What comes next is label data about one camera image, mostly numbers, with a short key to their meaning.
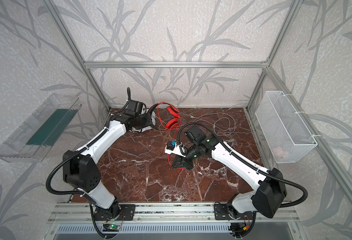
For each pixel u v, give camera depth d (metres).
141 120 0.75
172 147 0.61
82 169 0.44
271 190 0.39
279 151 0.73
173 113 0.79
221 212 0.73
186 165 0.61
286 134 0.62
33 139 0.64
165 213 0.75
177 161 0.64
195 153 0.61
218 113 1.19
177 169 0.88
